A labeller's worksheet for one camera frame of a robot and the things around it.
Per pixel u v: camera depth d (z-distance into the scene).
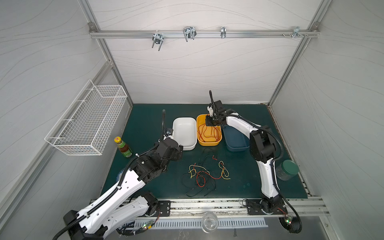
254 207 0.73
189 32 0.77
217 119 0.75
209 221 0.64
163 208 0.74
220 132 0.98
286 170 0.76
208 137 0.95
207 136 0.98
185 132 1.04
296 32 0.77
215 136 1.01
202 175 0.86
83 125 0.68
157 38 0.79
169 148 0.52
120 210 0.53
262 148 0.57
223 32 0.78
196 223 0.70
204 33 0.78
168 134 0.60
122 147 0.82
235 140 0.93
